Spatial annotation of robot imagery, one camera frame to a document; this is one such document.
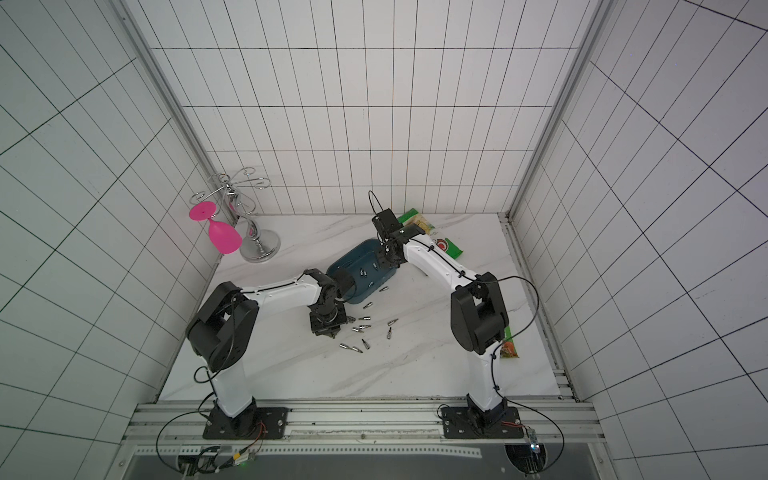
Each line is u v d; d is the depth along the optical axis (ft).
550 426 2.16
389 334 2.88
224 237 3.03
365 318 2.98
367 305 3.10
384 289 3.20
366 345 2.81
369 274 3.30
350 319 2.93
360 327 2.93
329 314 2.50
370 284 3.20
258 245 3.56
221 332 1.58
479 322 1.66
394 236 2.16
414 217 3.85
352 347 2.80
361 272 3.31
